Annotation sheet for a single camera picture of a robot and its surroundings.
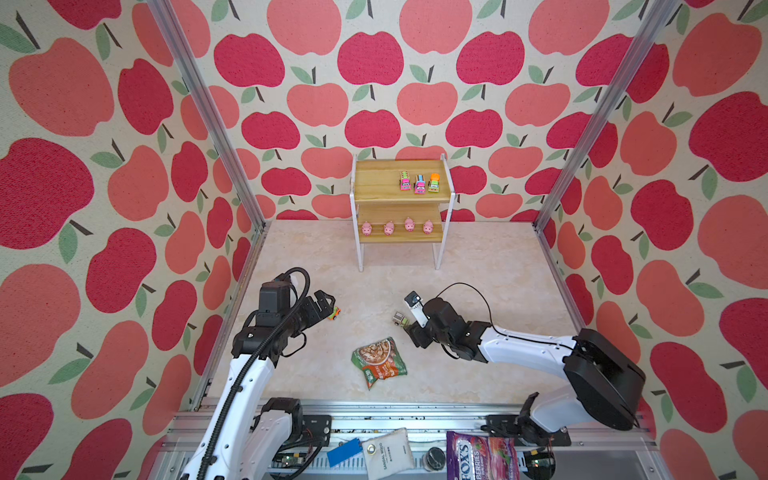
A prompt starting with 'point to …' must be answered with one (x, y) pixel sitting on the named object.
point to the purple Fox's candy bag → (472, 457)
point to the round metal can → (434, 459)
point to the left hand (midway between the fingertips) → (328, 306)
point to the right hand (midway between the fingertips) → (418, 317)
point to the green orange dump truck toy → (336, 312)
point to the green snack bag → (379, 360)
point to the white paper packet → (388, 455)
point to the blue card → (344, 451)
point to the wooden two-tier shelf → (401, 201)
